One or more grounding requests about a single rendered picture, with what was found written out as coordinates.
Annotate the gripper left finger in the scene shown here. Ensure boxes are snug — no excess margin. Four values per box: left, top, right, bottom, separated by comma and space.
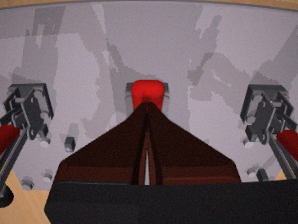
52, 102, 147, 185

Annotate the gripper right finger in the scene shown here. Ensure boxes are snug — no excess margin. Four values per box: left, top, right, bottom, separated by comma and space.
147, 102, 242, 185

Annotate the grey toggle clamp with red handle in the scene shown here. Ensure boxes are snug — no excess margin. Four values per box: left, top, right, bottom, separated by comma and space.
0, 83, 54, 208
240, 84, 298, 179

